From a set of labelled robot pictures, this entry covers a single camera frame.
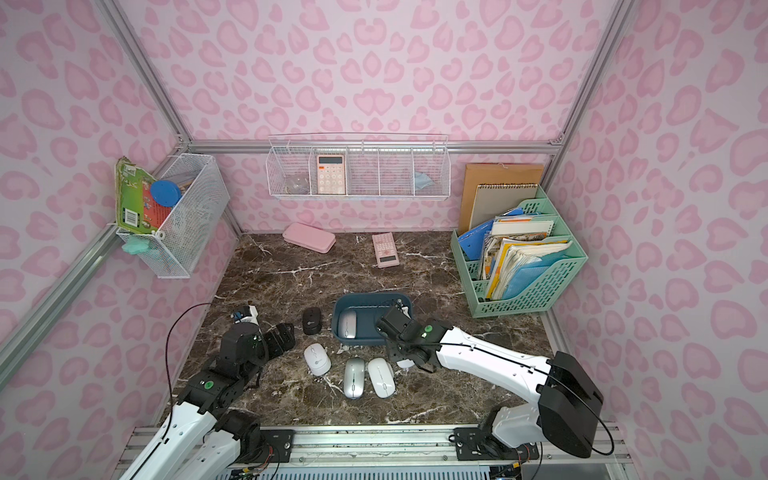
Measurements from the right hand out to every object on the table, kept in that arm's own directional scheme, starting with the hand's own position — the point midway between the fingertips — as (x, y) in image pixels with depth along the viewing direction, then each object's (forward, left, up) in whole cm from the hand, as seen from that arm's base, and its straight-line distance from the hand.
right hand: (397, 343), depth 81 cm
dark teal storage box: (+16, +10, -9) cm, 21 cm away
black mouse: (+10, +27, -6) cm, 29 cm away
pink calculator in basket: (+47, +21, +21) cm, 55 cm away
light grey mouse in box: (+9, +15, -7) cm, 19 cm away
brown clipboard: (+49, -30, +19) cm, 60 cm away
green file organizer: (+16, -41, -1) cm, 44 cm away
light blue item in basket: (+50, -8, +16) cm, 53 cm away
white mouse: (-7, -3, +6) cm, 10 cm away
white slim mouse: (-7, +4, -7) cm, 10 cm away
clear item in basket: (+44, +32, +19) cm, 58 cm away
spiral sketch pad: (+43, -30, +13) cm, 55 cm away
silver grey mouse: (-7, +12, -7) cm, 15 cm away
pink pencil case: (+47, +36, -9) cm, 60 cm away
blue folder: (+33, -24, +4) cm, 41 cm away
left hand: (+2, +31, +5) cm, 32 cm away
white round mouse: (-2, +23, -7) cm, 24 cm away
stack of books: (+20, -32, +15) cm, 40 cm away
